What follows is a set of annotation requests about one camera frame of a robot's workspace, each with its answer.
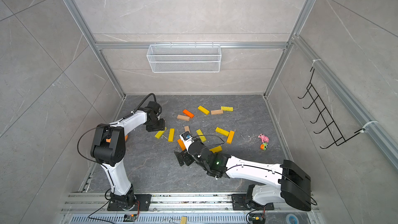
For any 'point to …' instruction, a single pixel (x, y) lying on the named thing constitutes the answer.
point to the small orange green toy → (264, 146)
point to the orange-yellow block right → (230, 137)
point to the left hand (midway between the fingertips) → (163, 126)
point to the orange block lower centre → (182, 144)
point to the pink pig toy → (264, 139)
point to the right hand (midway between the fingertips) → (184, 147)
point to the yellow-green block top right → (227, 109)
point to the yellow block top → (203, 110)
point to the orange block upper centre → (188, 113)
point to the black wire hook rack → (334, 131)
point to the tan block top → (215, 112)
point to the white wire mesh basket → (184, 58)
